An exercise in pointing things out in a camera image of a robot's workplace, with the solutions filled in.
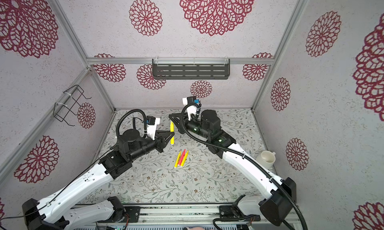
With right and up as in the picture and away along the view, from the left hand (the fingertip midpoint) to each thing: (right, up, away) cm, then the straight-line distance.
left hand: (172, 135), depth 67 cm
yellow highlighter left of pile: (0, -17, +25) cm, 30 cm away
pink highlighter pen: (+2, -16, +27) cm, 32 cm away
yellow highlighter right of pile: (+4, -17, +25) cm, 31 cm away
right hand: (0, +10, -5) cm, 11 cm away
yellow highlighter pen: (0, +2, -2) cm, 3 cm away
